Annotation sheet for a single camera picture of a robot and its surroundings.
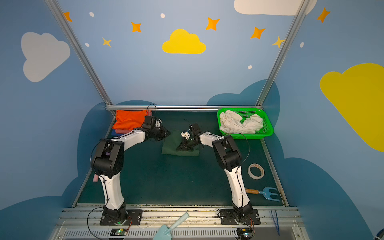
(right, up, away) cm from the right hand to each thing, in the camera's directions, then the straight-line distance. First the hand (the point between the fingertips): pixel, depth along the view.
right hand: (178, 147), depth 98 cm
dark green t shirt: (-5, +5, +3) cm, 7 cm away
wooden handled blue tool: (+51, -22, -16) cm, 58 cm away
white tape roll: (+52, -12, -7) cm, 54 cm away
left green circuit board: (-25, -37, -26) cm, 52 cm away
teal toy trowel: (-4, -36, -29) cm, 46 cm away
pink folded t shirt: (-43, +11, +6) cm, 45 cm away
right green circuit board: (+35, -38, -26) cm, 58 cm away
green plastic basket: (+63, +12, +8) cm, 65 cm away
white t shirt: (+39, +18, +14) cm, 45 cm away
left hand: (-4, +10, +1) cm, 11 cm away
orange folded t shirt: (-36, +19, +10) cm, 42 cm away
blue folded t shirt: (-47, +9, +8) cm, 49 cm away
